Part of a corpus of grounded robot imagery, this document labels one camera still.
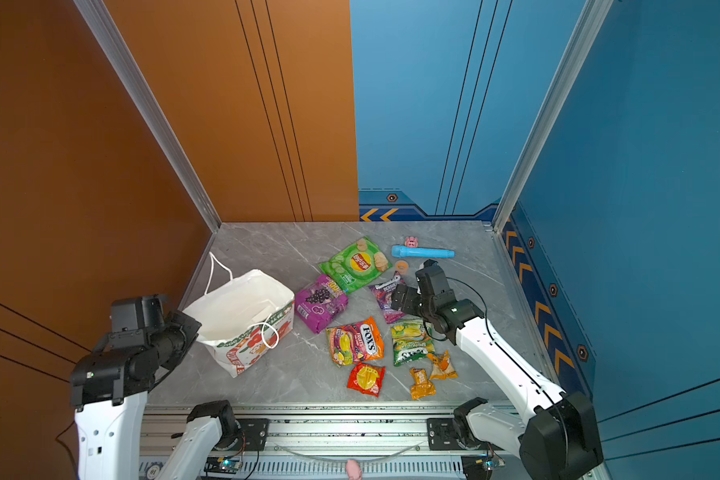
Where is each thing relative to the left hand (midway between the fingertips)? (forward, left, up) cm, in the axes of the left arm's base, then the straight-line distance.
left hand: (199, 319), depth 67 cm
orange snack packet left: (-7, -53, -23) cm, 58 cm away
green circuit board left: (-25, -5, -26) cm, 36 cm away
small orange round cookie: (+33, -50, -23) cm, 64 cm away
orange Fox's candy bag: (+4, -35, -21) cm, 40 cm away
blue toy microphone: (+38, -51, -20) cm, 66 cm away
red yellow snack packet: (-6, -38, -23) cm, 45 cm away
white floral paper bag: (+11, 0, -21) cm, 23 cm away
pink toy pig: (+43, -54, -21) cm, 72 cm away
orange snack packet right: (-2, -59, -23) cm, 63 cm away
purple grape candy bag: (+16, -24, -19) cm, 34 cm away
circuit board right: (-24, -66, -26) cm, 75 cm away
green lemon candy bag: (+5, -51, -22) cm, 56 cm away
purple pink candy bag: (+21, -43, -21) cm, 52 cm away
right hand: (+12, -48, -10) cm, 50 cm away
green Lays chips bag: (+33, -34, -23) cm, 53 cm away
